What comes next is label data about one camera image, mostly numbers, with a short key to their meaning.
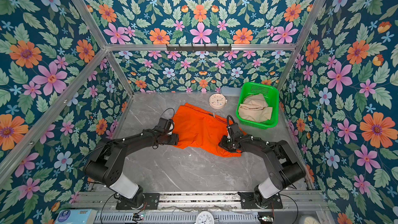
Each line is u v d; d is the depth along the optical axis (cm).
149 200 74
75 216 66
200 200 75
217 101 111
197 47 92
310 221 66
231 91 118
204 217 67
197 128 100
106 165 46
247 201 73
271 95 111
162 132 75
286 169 45
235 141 72
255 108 93
